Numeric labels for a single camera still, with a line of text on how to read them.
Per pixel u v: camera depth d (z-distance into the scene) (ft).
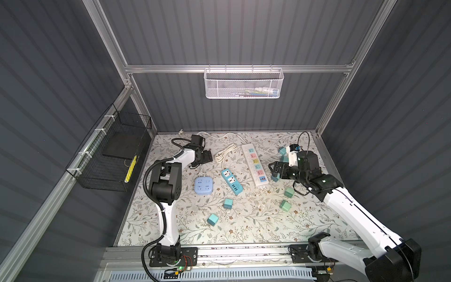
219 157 3.43
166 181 1.86
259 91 3.00
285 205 2.84
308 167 1.90
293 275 2.32
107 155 2.41
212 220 2.69
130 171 2.27
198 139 2.81
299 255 2.41
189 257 2.38
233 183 3.07
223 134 3.92
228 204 2.84
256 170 3.24
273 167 2.36
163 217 1.90
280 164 2.27
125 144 2.51
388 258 1.23
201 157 3.02
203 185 3.01
